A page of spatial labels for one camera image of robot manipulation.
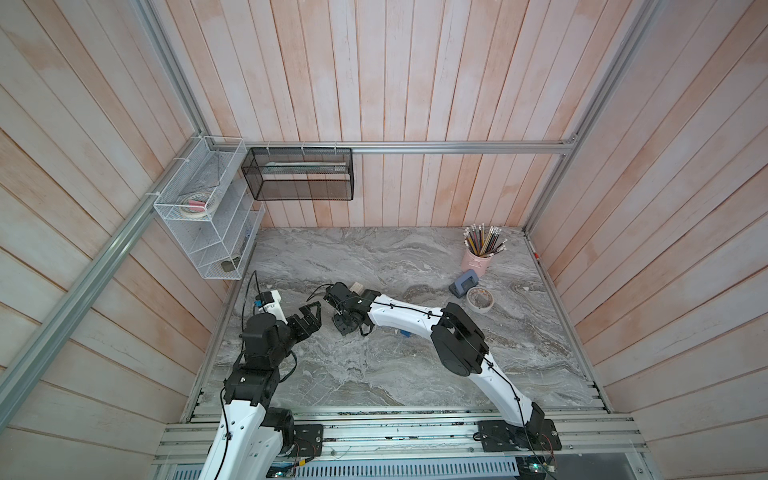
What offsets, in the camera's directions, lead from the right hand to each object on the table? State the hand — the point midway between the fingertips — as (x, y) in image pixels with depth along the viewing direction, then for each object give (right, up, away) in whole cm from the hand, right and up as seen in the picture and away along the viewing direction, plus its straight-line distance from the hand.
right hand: (343, 320), depth 96 cm
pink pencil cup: (+46, +18, +4) cm, 49 cm away
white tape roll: (+46, +6, +5) cm, 47 cm away
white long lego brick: (+4, +10, +6) cm, 12 cm away
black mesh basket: (-16, +50, +6) cm, 52 cm away
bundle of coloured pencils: (+48, +25, +7) cm, 55 cm away
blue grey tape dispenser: (+42, +12, +6) cm, 44 cm away
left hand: (-7, +6, -18) cm, 20 cm away
